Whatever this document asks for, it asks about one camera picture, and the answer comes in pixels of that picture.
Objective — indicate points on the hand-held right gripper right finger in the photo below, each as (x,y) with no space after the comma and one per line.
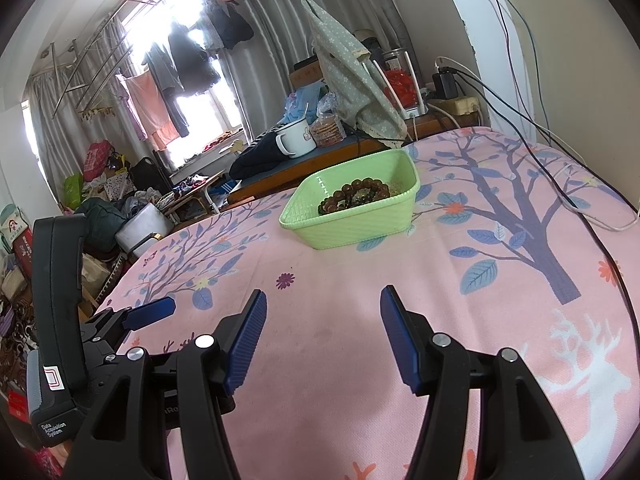
(400,340)

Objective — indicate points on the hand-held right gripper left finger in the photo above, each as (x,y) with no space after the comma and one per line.
(245,347)

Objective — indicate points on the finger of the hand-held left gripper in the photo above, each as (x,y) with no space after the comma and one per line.
(150,312)

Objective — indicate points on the green plastic basket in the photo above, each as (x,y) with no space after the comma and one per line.
(350,227)

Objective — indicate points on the dark green bag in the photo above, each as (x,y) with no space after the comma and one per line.
(102,220)

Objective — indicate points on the pink tree printed blanket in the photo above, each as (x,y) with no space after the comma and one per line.
(350,270)

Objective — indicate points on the low wooden table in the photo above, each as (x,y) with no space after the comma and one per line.
(192,192)

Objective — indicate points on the red bag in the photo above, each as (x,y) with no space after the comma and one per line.
(96,160)

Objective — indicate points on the black bag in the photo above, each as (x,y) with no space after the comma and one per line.
(147,175)

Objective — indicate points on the blue shoe box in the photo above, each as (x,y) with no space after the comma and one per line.
(221,189)

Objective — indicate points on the beige plastic object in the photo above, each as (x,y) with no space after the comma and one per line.
(237,147)

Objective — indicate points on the dark folded clothing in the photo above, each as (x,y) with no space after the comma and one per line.
(260,157)

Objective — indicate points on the wooden bench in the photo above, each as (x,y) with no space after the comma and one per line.
(350,152)

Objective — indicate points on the pink hanging garment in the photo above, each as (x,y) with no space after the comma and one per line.
(150,110)

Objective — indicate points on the white enamel mug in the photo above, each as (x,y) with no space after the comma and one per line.
(295,140)

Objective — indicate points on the cookie container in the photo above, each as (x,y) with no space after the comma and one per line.
(327,130)

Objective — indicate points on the metal drying rack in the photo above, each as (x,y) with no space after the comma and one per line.
(95,65)

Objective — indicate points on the beige power strip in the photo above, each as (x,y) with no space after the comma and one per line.
(457,106)

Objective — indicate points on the grey hanging garment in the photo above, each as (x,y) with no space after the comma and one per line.
(162,67)

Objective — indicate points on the blue clothes pile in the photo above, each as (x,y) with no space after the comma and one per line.
(302,102)

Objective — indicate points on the dark hanging garment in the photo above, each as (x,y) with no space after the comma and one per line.
(192,60)

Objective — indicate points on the black charger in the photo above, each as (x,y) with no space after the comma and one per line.
(446,85)

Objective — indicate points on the clear blender jar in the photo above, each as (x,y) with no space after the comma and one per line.
(402,80)

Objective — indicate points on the grey dotted cloth cover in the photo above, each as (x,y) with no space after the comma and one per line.
(345,70)

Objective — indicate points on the window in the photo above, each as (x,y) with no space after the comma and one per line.
(150,25)

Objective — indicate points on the cardboard box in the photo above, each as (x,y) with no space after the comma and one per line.
(305,75)

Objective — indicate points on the grey curtain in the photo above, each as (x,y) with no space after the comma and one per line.
(280,35)

